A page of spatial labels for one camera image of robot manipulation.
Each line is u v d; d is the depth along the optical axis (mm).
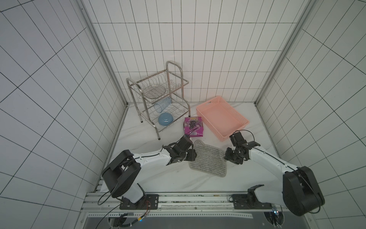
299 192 409
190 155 760
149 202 718
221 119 1004
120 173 433
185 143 674
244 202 724
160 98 786
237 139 694
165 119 981
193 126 986
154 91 899
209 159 876
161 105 1124
